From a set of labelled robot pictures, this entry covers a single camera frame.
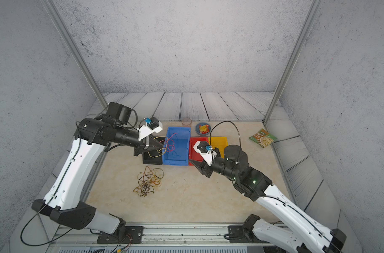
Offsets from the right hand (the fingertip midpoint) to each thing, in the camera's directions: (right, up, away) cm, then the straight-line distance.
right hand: (194, 154), depth 63 cm
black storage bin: (-30, -8, +35) cm, 47 cm away
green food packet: (+46, +5, +47) cm, 66 cm away
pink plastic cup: (-6, +16, +55) cm, 58 cm away
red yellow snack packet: (+6, +11, +49) cm, 50 cm away
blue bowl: (+1, +10, +50) cm, 51 cm away
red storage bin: (-1, -4, +34) cm, 34 cm away
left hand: (-13, +4, 0) cm, 13 cm away
